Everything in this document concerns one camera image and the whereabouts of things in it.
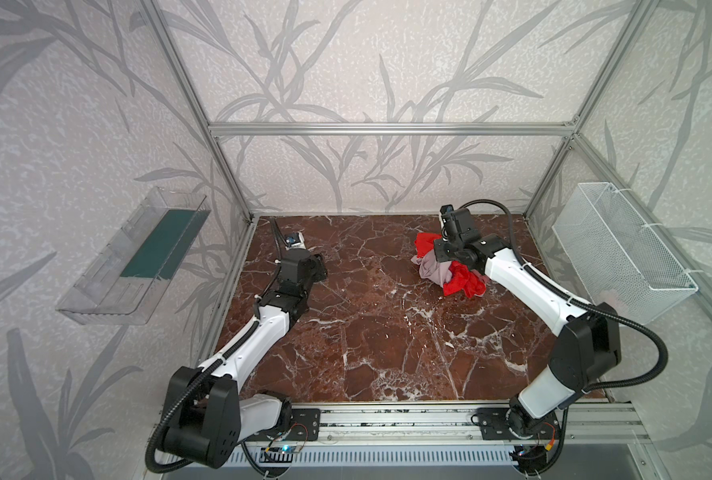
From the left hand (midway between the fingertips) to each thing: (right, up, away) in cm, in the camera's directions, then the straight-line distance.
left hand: (319, 246), depth 85 cm
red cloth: (+43, -11, +6) cm, 45 cm away
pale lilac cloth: (+34, -7, +7) cm, 35 cm away
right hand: (+37, +3, +3) cm, 37 cm away
